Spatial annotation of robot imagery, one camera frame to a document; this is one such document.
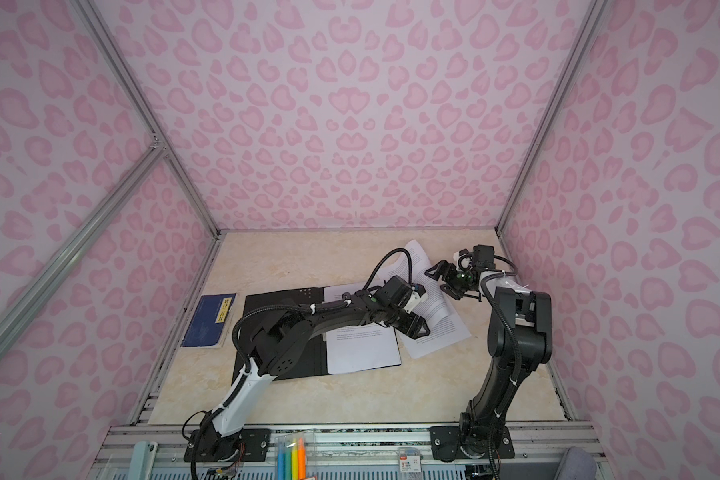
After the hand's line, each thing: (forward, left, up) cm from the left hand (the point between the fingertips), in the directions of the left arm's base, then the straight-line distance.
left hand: (424, 327), depth 90 cm
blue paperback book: (+2, +67, -1) cm, 67 cm away
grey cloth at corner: (-35, -30, +1) cm, 46 cm away
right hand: (+15, -5, +6) cm, 17 cm away
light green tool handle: (-32, +69, +2) cm, 76 cm away
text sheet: (-5, +20, -1) cm, 20 cm away
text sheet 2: (+3, -5, +2) cm, 7 cm away
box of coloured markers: (-32, +36, -1) cm, 48 cm away
